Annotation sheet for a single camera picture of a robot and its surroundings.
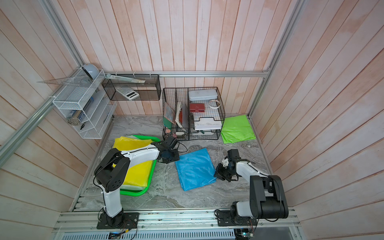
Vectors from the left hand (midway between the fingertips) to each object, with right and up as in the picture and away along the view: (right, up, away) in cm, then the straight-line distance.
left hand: (177, 159), depth 94 cm
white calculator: (-33, +44, +4) cm, 55 cm away
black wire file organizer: (+1, +31, +13) cm, 34 cm away
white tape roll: (+25, +35, +4) cm, 43 cm away
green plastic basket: (-16, -12, -20) cm, 28 cm away
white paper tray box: (+19, +23, -4) cm, 30 cm away
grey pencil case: (+17, +44, +8) cm, 48 cm away
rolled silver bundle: (-52, +25, -18) cm, 60 cm away
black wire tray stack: (+19, +29, -1) cm, 35 cm away
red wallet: (+13, +34, +1) cm, 36 cm away
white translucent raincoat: (-21, -10, -19) cm, 30 cm away
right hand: (+24, -7, -4) cm, 25 cm away
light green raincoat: (+43, +20, +13) cm, 49 cm away
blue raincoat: (+11, -5, -5) cm, 13 cm away
